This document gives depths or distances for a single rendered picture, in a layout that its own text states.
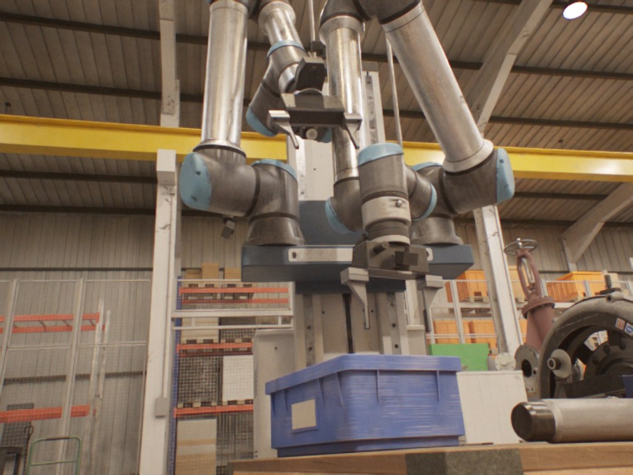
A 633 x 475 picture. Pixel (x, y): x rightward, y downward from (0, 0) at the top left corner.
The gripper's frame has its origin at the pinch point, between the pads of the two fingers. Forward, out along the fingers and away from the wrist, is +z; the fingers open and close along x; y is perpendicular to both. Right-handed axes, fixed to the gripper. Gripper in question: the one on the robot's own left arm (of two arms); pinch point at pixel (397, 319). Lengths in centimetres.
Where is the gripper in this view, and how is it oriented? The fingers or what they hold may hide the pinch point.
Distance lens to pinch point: 101.7
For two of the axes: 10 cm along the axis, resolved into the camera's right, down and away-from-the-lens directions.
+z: 0.6, 9.3, -3.6
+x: 8.9, 1.1, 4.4
